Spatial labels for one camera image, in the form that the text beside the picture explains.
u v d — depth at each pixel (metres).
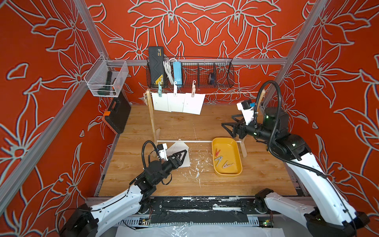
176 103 0.70
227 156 0.90
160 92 0.62
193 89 0.63
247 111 0.52
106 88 0.81
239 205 0.74
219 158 0.88
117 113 0.96
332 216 0.37
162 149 0.71
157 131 1.02
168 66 0.85
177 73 0.90
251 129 0.53
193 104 0.71
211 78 0.93
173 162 0.67
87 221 0.46
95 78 0.79
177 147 0.96
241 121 0.54
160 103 0.70
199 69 0.91
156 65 0.88
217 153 0.91
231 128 0.55
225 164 0.85
